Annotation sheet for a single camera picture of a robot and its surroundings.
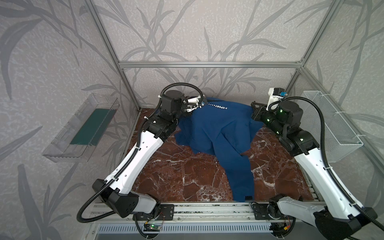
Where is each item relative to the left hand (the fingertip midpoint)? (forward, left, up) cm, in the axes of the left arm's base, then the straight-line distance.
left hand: (186, 89), depth 67 cm
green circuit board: (-49, +16, -44) cm, 68 cm away
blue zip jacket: (-13, -18, -13) cm, 25 cm away
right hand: (-4, -30, -1) cm, 30 cm away
